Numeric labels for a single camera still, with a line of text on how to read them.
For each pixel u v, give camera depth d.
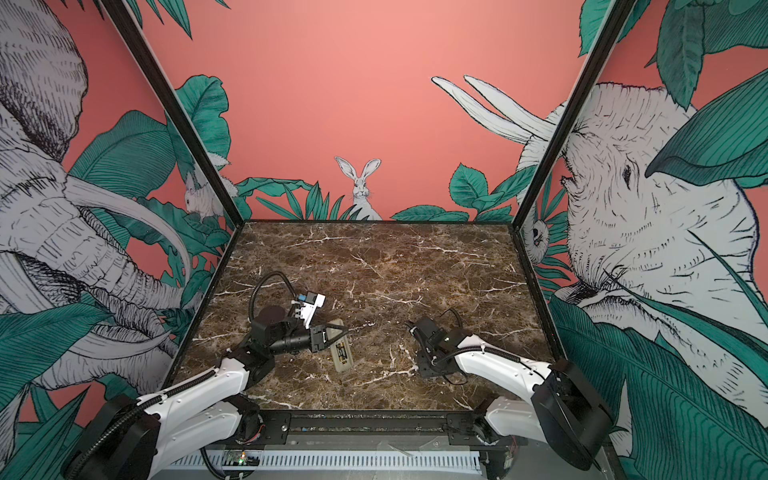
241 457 0.70
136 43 0.73
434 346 0.66
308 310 0.73
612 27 0.71
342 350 0.76
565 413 0.42
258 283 1.04
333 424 0.76
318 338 0.70
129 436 0.41
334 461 0.70
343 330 0.75
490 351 0.53
